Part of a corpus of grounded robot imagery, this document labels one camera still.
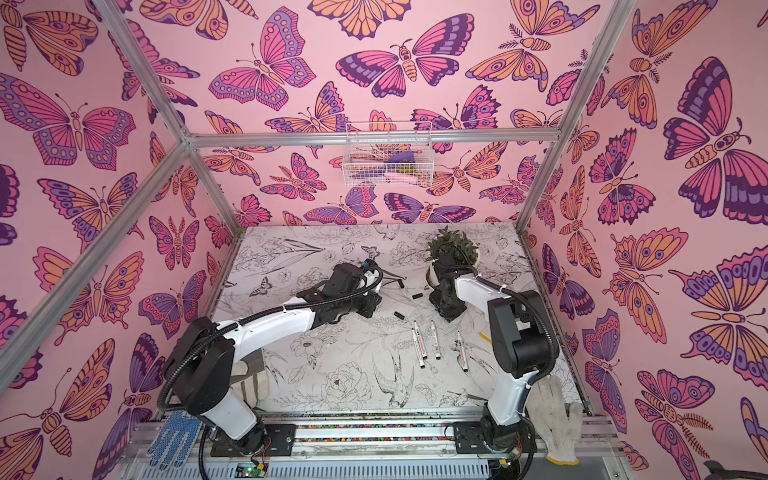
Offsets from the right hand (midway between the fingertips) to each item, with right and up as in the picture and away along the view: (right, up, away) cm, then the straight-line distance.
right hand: (438, 303), depth 96 cm
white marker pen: (-8, -12, -9) cm, 17 cm away
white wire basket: (-16, +48, -1) cm, 51 cm away
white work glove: (+27, -28, -22) cm, 45 cm away
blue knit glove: (-69, -30, -23) cm, 79 cm away
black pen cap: (-7, +2, +4) cm, 8 cm away
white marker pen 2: (-2, -11, -7) cm, 13 cm away
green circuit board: (-49, -36, -25) cm, 66 cm away
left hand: (-18, +4, -11) cm, 21 cm away
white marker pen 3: (+5, -14, -11) cm, 19 cm away
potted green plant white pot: (+3, +20, -8) cm, 21 cm away
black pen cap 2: (-13, -4, -1) cm, 13 cm away
